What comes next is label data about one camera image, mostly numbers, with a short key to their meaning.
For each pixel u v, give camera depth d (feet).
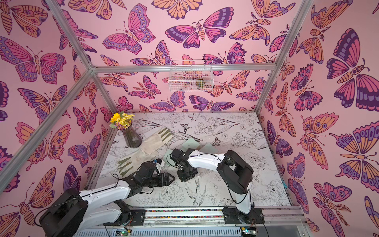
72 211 1.37
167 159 2.35
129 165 3.01
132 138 3.10
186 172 2.45
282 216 2.45
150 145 3.30
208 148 3.22
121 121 2.72
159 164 2.62
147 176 2.22
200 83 3.02
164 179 2.44
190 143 3.27
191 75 3.12
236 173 1.57
